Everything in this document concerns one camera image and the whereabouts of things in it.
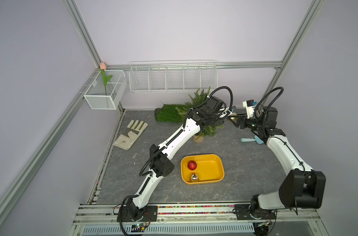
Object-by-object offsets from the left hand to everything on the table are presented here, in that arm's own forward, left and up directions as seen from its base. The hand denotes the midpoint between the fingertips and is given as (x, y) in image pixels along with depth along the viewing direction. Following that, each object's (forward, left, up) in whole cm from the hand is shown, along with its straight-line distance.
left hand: (220, 114), depth 81 cm
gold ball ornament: (-4, -7, 0) cm, 8 cm away
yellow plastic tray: (-20, +6, -26) cm, 34 cm away
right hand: (-1, -6, -1) cm, 6 cm away
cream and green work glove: (+10, +59, -27) cm, 66 cm away
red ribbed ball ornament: (-19, +17, -24) cm, 35 cm away
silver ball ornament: (-26, +17, -22) cm, 38 cm away
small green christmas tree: (-6, +8, -7) cm, 12 cm away
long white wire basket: (+42, +26, -2) cm, 49 cm away
